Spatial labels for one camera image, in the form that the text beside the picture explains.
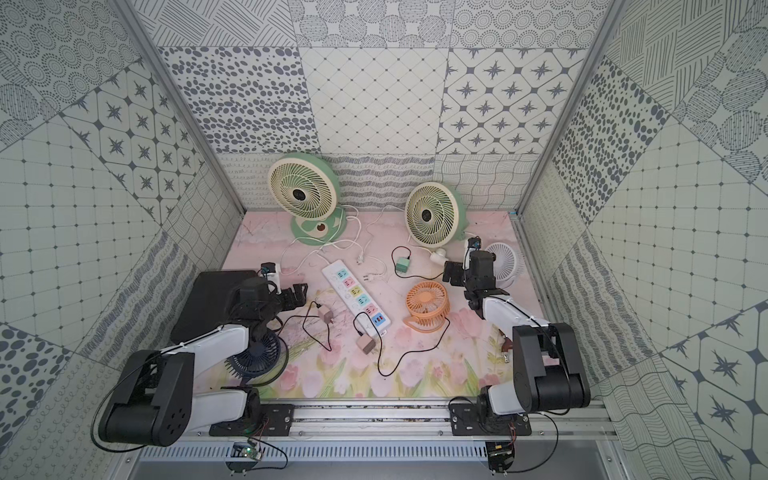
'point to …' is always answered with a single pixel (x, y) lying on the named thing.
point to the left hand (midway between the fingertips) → (289, 282)
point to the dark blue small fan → (262, 363)
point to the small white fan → (508, 263)
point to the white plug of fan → (360, 259)
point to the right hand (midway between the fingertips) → (460, 267)
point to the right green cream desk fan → (436, 216)
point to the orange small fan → (428, 304)
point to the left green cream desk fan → (306, 186)
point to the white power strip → (357, 295)
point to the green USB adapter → (403, 264)
